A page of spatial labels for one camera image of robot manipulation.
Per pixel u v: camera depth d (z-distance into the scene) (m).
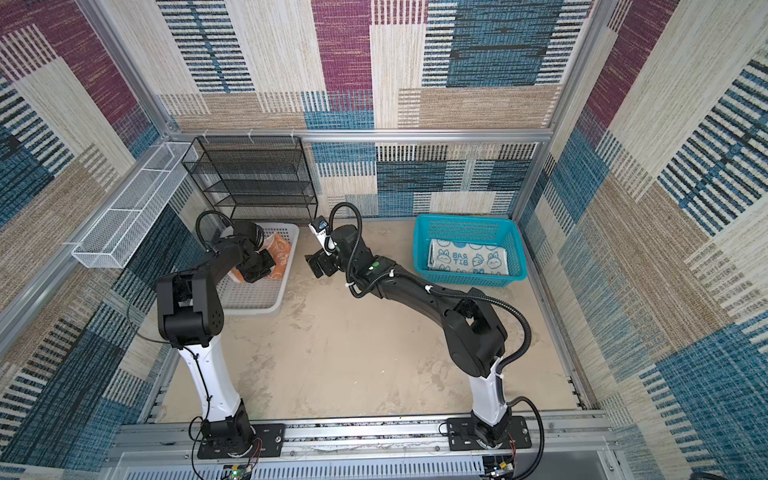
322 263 0.75
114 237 0.71
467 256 1.05
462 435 0.73
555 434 0.75
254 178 1.08
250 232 0.88
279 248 1.06
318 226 0.71
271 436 0.75
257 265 0.87
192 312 0.56
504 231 1.07
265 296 0.87
